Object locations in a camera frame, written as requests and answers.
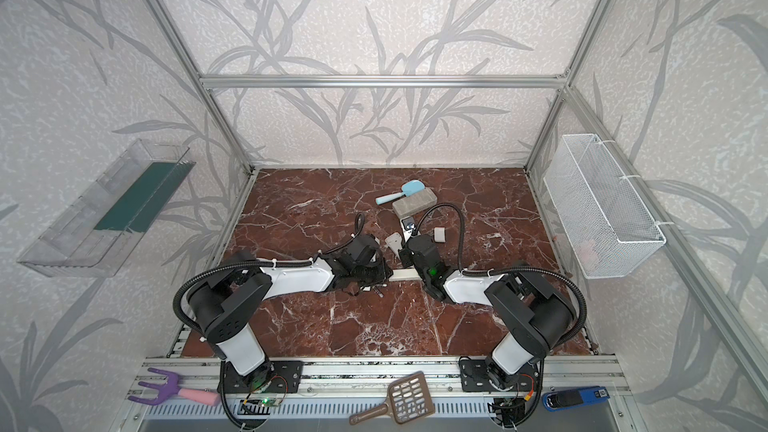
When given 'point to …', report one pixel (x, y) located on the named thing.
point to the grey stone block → (413, 204)
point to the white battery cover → (439, 234)
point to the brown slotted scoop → (409, 398)
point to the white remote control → (395, 242)
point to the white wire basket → (607, 229)
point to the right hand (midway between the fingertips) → (407, 227)
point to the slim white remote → (405, 274)
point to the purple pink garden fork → (172, 388)
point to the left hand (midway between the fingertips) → (398, 266)
